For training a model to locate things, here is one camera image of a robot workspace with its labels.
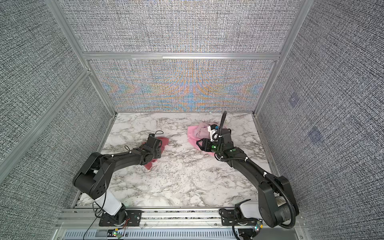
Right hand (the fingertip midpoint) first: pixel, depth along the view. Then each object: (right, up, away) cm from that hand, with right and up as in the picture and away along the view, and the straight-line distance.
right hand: (200, 141), depth 85 cm
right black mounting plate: (+14, -36, -12) cm, 40 cm away
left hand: (-27, -7, +12) cm, 31 cm away
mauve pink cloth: (+2, +6, +15) cm, 17 cm away
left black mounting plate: (-36, -36, -12) cm, 52 cm away
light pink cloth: (-4, +1, +18) cm, 18 cm away
